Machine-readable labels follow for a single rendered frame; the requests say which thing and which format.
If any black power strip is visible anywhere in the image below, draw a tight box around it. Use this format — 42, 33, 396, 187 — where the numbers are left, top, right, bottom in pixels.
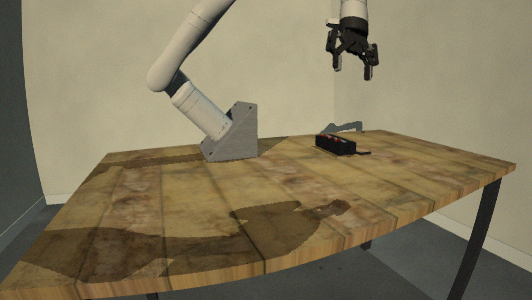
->
315, 134, 371, 156

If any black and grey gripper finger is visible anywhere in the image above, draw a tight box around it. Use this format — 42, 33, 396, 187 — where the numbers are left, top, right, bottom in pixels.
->
326, 28, 356, 72
358, 40, 379, 81

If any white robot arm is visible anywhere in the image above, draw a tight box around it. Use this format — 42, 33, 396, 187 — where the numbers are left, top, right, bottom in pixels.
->
146, 0, 368, 142

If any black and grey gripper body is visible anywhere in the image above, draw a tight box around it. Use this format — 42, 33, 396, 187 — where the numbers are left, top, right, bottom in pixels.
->
339, 16, 369, 56

